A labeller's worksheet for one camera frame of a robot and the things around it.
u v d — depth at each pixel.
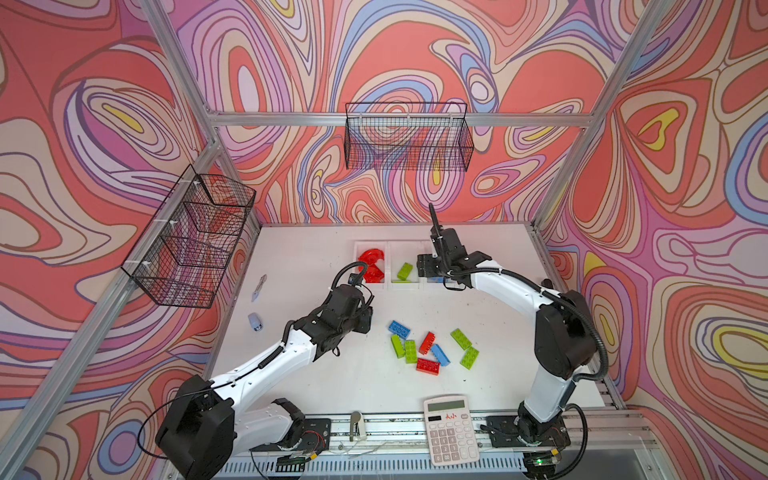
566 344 0.48
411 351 0.86
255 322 0.90
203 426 0.40
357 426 0.74
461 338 0.89
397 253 1.07
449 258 0.69
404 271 1.05
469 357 0.86
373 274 1.01
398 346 0.87
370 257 1.05
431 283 0.98
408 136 0.96
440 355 0.84
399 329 0.91
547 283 0.96
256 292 0.99
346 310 0.62
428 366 0.84
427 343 0.86
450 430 0.73
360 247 1.05
